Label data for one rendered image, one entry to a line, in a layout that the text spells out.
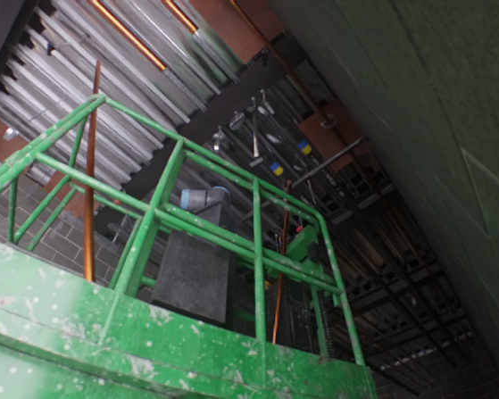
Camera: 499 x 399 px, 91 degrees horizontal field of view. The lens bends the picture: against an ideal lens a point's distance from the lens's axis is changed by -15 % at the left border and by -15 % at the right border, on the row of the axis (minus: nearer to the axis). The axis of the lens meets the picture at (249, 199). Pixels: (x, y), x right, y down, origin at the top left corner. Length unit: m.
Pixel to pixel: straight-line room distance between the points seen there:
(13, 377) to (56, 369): 0.09
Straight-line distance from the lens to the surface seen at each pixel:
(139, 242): 0.95
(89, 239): 1.04
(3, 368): 0.83
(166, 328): 0.84
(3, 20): 3.03
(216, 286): 1.10
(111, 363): 0.77
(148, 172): 2.89
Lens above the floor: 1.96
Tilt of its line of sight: 53 degrees up
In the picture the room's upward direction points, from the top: straight up
